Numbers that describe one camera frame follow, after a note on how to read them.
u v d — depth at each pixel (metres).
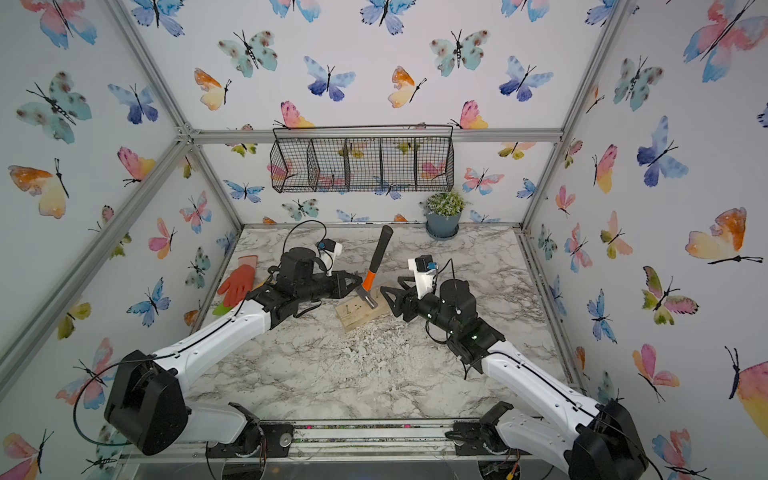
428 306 0.64
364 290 0.77
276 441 0.74
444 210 1.07
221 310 0.96
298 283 0.61
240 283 1.01
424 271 0.62
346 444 0.74
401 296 0.64
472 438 0.73
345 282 0.72
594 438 0.39
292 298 0.62
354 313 0.93
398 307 0.65
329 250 0.72
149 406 0.41
